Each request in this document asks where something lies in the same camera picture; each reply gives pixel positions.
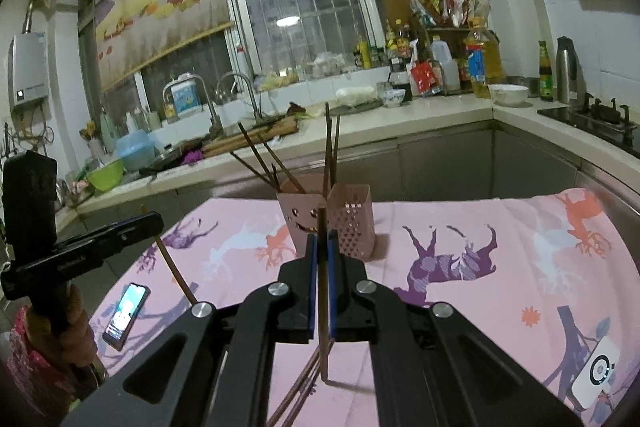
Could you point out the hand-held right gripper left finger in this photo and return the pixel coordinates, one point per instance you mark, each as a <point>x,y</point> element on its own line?
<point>313,297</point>

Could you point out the purple cloth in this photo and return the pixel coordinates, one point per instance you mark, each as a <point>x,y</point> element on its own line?
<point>193,158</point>

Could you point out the row of condiment bottles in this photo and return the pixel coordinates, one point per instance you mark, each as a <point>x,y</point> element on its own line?
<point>380,49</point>

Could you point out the white detergent jug blue label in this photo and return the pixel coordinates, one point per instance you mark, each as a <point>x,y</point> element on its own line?
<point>186,99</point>

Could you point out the fruit print roller blind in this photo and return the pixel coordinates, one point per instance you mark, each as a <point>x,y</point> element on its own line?
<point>160,7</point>

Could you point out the smartphone with lit screen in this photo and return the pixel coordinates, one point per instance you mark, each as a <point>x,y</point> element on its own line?
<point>125,317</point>

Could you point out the long brown wooden chopstick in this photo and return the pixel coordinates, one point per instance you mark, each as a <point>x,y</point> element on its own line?
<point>324,359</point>
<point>173,267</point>
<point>300,382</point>
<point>305,394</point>

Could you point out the wooden cutting board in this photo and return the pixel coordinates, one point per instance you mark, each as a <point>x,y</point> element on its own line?
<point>245,139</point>

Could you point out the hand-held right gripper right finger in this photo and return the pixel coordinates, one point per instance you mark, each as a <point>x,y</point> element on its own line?
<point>334,302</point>

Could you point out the large yellow cooking oil bottle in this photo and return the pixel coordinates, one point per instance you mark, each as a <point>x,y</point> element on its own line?
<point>480,62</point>

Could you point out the white bowl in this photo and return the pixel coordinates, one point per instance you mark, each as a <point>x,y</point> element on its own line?
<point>507,95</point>

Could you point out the small patterned bowl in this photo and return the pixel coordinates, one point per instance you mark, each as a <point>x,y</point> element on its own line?
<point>394,98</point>

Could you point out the white plastic food bag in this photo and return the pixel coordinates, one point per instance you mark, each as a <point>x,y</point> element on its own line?
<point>355,94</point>

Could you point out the kitchen counter with cabinets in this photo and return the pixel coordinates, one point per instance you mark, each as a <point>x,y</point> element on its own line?
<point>450,107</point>

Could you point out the tall steel faucet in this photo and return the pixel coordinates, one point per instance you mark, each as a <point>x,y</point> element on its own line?
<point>210,107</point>
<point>252,97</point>

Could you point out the blue lidded plastic container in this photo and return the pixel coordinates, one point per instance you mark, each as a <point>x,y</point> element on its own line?
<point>136,152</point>

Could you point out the dark cooking pan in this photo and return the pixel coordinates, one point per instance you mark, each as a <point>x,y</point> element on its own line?
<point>167,159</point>

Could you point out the steel thermos kettle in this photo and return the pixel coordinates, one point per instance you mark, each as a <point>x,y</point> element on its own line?
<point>567,72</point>

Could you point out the pink smiley utensil holder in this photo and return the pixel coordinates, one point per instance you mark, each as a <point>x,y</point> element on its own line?
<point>300,227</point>

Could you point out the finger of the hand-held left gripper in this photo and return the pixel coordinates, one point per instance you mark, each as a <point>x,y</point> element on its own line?
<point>142,227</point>

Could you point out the green sauce bottle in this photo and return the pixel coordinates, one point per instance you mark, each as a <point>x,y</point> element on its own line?
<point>545,74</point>

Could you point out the red packet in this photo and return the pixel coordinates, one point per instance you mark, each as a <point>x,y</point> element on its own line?
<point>425,79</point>

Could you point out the pink deer print tablecloth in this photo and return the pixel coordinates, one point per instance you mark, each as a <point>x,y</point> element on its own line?
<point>500,307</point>

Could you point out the white water heater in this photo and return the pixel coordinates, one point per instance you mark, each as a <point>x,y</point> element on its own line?
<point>29,77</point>

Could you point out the black gas stove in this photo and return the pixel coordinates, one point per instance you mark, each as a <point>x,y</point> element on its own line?
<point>595,117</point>

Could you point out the green plastic basin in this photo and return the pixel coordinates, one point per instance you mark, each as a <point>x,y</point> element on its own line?
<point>105,177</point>

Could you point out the bunch of wooden chopsticks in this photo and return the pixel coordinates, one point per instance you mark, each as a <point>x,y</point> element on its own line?
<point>327,142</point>

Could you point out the person's left forearm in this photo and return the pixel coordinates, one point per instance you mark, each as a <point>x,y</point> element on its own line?
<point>30,372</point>

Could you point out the dark sauce jar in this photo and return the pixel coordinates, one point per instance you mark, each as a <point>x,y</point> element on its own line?
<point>400,82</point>

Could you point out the white plastic jug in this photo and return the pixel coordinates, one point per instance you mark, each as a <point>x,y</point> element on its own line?
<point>445,67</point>

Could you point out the person's left hand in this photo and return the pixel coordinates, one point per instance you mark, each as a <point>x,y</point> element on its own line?
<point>82,337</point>

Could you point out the pile of snack packets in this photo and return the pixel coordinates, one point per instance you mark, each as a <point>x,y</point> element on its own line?
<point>445,7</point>

